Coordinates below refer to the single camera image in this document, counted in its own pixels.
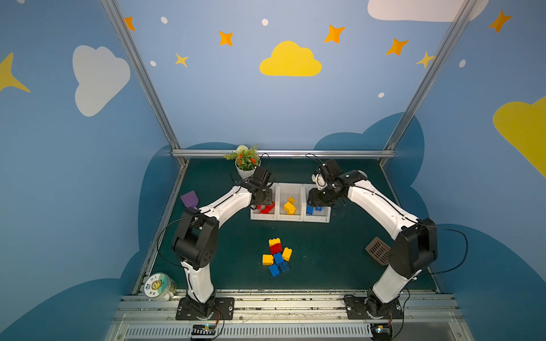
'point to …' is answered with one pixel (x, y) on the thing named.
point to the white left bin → (256, 214)
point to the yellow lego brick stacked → (272, 241)
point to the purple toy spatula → (190, 199)
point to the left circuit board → (203, 329)
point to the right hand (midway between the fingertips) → (314, 200)
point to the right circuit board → (381, 331)
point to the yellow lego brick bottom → (267, 259)
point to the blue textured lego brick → (284, 266)
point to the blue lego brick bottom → (274, 270)
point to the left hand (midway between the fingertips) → (264, 196)
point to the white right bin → (318, 217)
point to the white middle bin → (284, 192)
